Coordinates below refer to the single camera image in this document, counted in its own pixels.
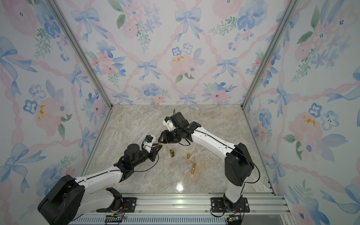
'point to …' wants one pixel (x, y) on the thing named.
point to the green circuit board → (234, 221)
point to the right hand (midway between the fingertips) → (161, 140)
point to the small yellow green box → (172, 153)
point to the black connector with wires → (115, 218)
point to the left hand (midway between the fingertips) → (161, 144)
